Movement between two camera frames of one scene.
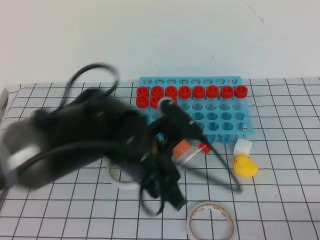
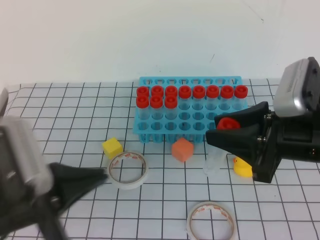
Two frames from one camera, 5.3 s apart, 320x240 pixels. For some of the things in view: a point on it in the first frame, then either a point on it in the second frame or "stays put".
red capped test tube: (203, 148) -> (215, 158)
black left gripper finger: (208, 141) -> (70, 182)
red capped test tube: (171, 92) stays put
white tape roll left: (131, 185) stays put
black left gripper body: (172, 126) -> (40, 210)
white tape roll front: (214, 203) stays put
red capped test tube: (157, 92) stays put
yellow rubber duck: (244, 166) stays put
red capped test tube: (198, 94) stays put
